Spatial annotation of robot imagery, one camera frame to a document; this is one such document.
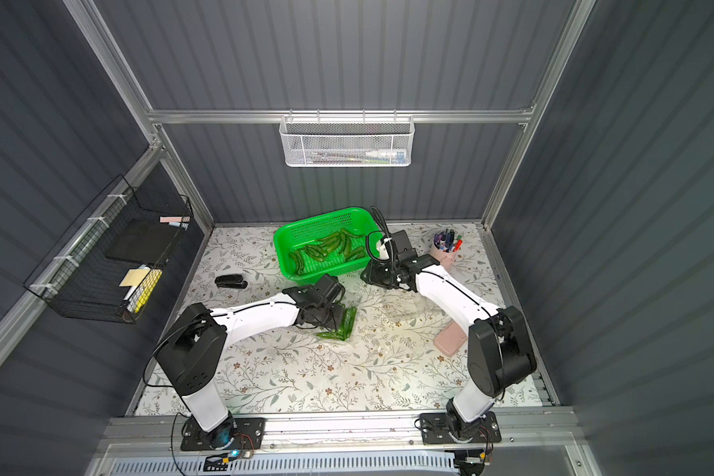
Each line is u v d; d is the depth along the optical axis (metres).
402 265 0.66
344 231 1.16
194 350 0.46
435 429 0.74
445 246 0.97
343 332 0.89
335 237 1.14
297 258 1.08
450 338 0.88
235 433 0.72
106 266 0.73
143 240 0.77
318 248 1.11
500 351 0.44
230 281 1.05
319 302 0.71
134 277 0.72
